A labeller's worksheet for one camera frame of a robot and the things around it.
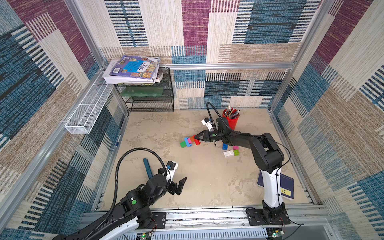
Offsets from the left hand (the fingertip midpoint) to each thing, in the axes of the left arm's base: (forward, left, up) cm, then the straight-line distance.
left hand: (179, 174), depth 75 cm
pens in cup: (+42, -33, +1) cm, 53 cm away
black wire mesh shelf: (+60, +26, -7) cm, 66 cm away
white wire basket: (+20, +44, +21) cm, 53 cm away
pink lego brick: (+22, -34, -11) cm, 42 cm away
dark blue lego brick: (+23, -28, -12) cm, 38 cm away
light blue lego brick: (+21, -4, -6) cm, 22 cm away
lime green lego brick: (+17, -34, -10) cm, 39 cm away
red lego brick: (+21, -10, -3) cm, 24 cm away
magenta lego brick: (+23, -5, -4) cm, 24 cm away
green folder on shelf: (+49, +25, +14) cm, 57 cm away
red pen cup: (+39, -35, -5) cm, 52 cm away
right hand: (+25, -10, -4) cm, 27 cm away
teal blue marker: (+8, +19, -10) cm, 23 cm away
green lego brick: (+21, -1, -6) cm, 22 cm away
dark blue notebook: (-2, -59, -13) cm, 61 cm away
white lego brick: (+17, -30, -10) cm, 35 cm away
